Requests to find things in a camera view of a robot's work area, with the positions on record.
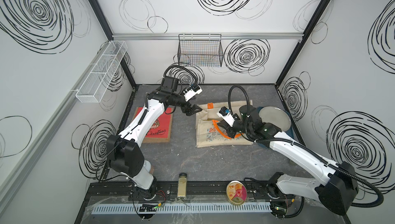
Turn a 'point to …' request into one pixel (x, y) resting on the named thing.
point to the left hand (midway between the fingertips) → (196, 102)
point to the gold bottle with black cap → (182, 185)
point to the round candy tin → (236, 192)
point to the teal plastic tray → (290, 131)
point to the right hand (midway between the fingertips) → (219, 123)
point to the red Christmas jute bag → (160, 130)
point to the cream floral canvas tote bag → (209, 133)
